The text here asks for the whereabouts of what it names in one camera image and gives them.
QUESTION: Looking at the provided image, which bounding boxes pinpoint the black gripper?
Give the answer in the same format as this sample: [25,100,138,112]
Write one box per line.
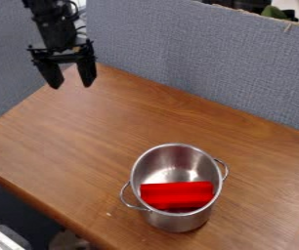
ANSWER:
[28,18,96,89]

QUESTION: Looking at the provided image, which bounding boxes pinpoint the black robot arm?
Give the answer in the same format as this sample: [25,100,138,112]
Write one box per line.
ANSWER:
[22,0,96,89]

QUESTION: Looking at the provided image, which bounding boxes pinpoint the stainless steel pot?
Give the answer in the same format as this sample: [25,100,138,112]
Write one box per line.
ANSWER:
[120,143,229,232]

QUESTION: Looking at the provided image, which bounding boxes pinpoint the green object behind partition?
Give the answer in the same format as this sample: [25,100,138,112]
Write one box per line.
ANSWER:
[261,5,288,20]

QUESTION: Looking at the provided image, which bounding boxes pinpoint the grey fabric partition left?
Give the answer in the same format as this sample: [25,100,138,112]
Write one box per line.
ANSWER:
[0,0,77,130]

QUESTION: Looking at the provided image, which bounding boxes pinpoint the grey fabric partition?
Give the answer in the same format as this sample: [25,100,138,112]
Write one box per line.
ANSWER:
[0,0,77,130]
[86,0,299,130]

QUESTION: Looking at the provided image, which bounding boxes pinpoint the grey fabric partition back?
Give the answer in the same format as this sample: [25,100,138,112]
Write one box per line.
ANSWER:
[86,0,299,130]

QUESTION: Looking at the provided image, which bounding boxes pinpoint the red rectangular block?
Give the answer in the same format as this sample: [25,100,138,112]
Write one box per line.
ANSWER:
[140,181,213,210]

